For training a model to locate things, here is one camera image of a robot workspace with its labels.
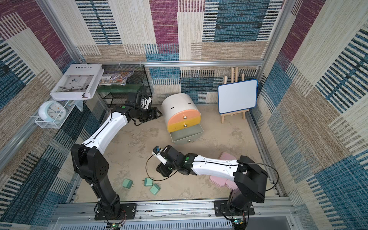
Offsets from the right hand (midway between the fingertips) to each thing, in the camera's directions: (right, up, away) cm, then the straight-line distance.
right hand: (160, 163), depth 79 cm
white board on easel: (+50, +39, +23) cm, 67 cm away
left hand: (-3, +27, +7) cm, 28 cm away
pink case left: (+33, -10, +2) cm, 35 cm away
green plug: (-19, -12, +2) cm, 22 cm away
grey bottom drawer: (+15, +14, +13) cm, 24 cm away
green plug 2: (-7, -11, +2) cm, 13 cm away
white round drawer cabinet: (+7, +35, +14) cm, 38 cm away
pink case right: (+38, -11, 0) cm, 40 cm away
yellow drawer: (+13, +21, +13) cm, 28 cm away
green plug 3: (-3, -14, 0) cm, 14 cm away
